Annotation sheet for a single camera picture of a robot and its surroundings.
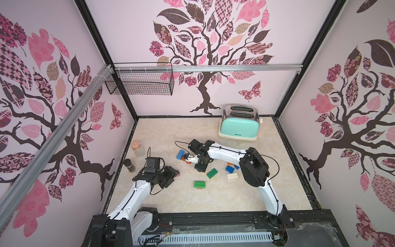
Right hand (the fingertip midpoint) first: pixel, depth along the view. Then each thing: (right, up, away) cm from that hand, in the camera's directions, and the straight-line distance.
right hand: (200, 165), depth 93 cm
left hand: (-12, -5, -10) cm, 16 cm away
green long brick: (0, -9, -10) cm, 13 cm away
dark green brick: (+7, -4, -4) cm, 9 cm away
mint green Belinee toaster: (+26, +27, +4) cm, 38 cm away
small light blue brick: (-13, +6, +3) cm, 15 cm away
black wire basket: (-38, +54, +1) cm, 66 cm away
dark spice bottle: (-42, +3, -8) cm, 42 cm away
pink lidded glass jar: (-39, +9, +2) cm, 40 cm away
